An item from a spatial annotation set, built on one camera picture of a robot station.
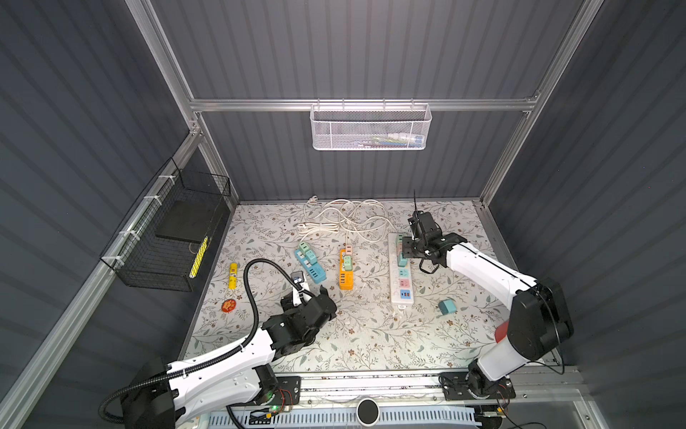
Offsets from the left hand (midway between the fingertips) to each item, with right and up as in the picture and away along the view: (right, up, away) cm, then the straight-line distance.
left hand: (312, 291), depth 80 cm
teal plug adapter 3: (+44, -7, +7) cm, 45 cm away
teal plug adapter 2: (+30, +7, +14) cm, 34 cm away
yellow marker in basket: (-29, +11, -11) cm, 33 cm away
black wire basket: (-41, +15, -8) cm, 44 cm away
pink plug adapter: (+11, +11, +16) cm, 22 cm away
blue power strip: (-1, +4, +16) cm, 17 cm away
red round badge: (-30, -7, +9) cm, 32 cm away
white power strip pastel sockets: (+29, +2, +14) cm, 32 cm away
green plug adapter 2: (-5, +12, +16) cm, 21 cm away
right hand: (+33, +13, +10) cm, 37 cm away
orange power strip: (+10, +1, +13) cm, 17 cm away
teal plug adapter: (-2, +9, +14) cm, 17 cm away
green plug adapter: (+11, +7, +12) cm, 18 cm away
